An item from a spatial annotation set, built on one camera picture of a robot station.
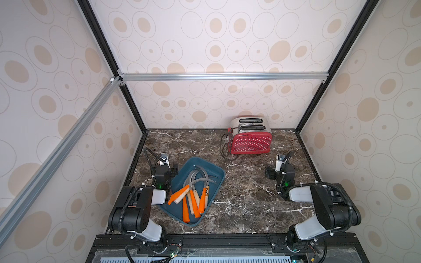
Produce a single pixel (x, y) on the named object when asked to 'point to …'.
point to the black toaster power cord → (227, 139)
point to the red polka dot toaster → (250, 135)
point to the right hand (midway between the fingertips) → (283, 165)
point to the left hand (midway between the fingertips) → (168, 159)
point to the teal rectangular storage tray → (193, 189)
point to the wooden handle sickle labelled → (206, 194)
